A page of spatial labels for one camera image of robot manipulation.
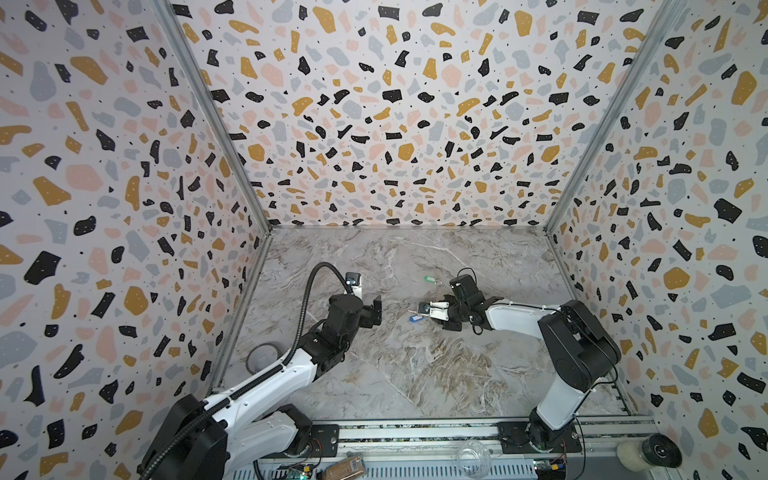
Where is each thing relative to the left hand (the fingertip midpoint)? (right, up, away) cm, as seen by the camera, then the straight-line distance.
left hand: (370, 291), depth 81 cm
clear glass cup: (+26, -39, -9) cm, 48 cm away
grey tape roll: (-31, -19, +3) cm, 37 cm away
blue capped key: (+13, -11, +15) cm, 23 cm away
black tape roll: (+64, -32, -17) cm, 74 cm away
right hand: (+20, -6, +14) cm, 25 cm away
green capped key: (+18, +2, +25) cm, 31 cm away
